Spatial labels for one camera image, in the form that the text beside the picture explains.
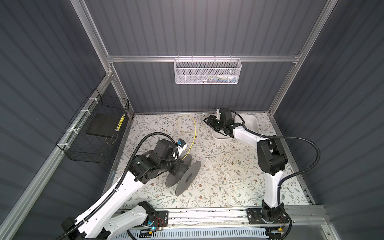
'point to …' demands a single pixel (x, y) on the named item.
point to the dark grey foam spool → (185, 175)
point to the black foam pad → (104, 124)
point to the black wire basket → (90, 137)
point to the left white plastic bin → (220, 136)
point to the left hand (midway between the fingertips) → (181, 161)
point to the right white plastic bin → (250, 120)
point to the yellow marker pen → (120, 122)
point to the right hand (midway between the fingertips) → (206, 121)
